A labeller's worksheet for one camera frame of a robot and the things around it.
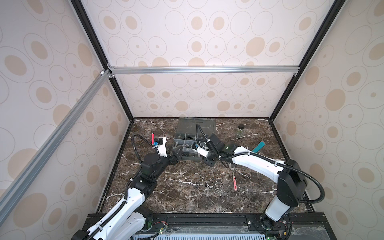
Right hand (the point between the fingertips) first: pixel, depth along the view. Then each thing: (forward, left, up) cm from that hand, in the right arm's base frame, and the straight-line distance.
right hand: (205, 155), depth 85 cm
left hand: (-2, +13, +14) cm, 19 cm away
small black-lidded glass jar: (+22, -26, -5) cm, 34 cm away
